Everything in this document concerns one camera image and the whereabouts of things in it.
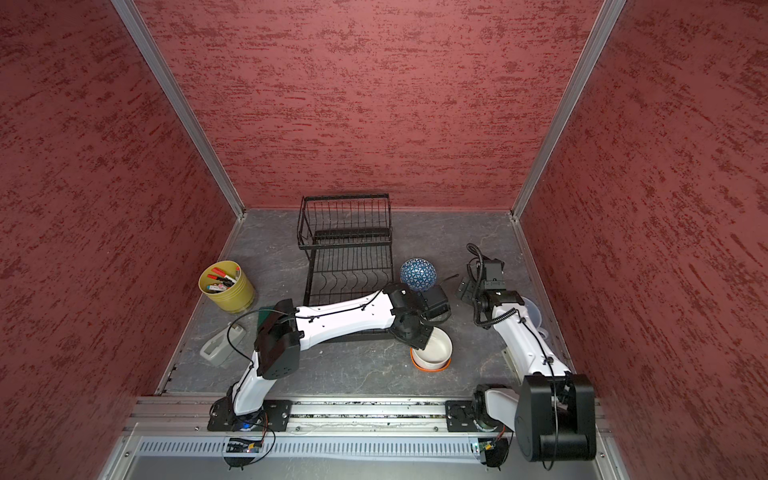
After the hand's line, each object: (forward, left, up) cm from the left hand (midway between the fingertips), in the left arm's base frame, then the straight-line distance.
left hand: (414, 347), depth 78 cm
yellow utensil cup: (+13, +51, +1) cm, 53 cm away
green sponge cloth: (+13, +47, -9) cm, 50 cm away
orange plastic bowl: (-5, -3, -1) cm, 6 cm away
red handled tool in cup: (+19, +58, +4) cm, 62 cm away
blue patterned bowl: (+25, -2, -3) cm, 26 cm away
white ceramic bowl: (0, -7, -3) cm, 7 cm away
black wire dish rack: (+38, +22, -6) cm, 44 cm away
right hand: (+15, -18, 0) cm, 23 cm away
